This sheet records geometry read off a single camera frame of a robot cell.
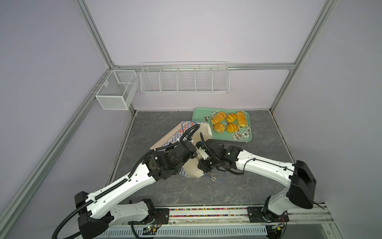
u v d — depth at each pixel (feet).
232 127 3.44
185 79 3.25
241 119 3.67
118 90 3.44
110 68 3.00
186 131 1.60
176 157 1.60
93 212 1.24
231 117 3.65
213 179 2.33
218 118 3.64
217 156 1.95
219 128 3.44
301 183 1.37
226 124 3.65
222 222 2.40
